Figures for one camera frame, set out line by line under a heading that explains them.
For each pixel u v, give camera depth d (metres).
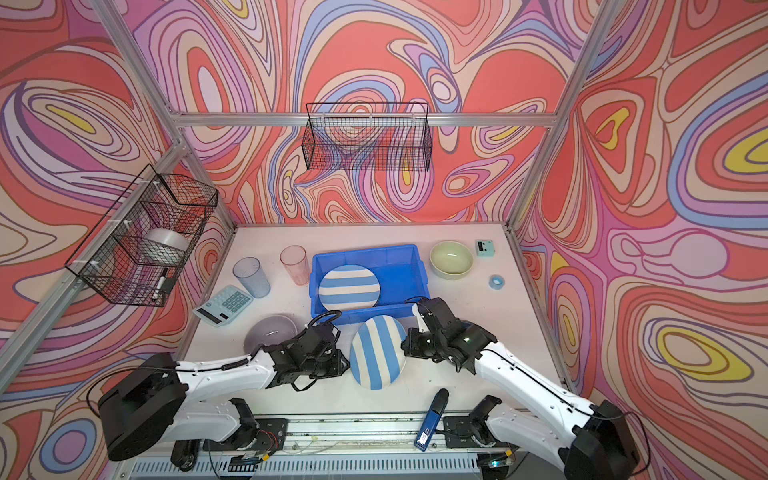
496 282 1.02
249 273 0.94
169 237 0.73
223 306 0.96
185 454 0.69
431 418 0.73
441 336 0.59
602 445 0.38
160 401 0.42
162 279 0.73
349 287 0.97
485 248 1.10
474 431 0.65
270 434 0.73
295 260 0.93
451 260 1.05
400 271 1.05
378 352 0.82
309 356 0.66
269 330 0.89
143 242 0.69
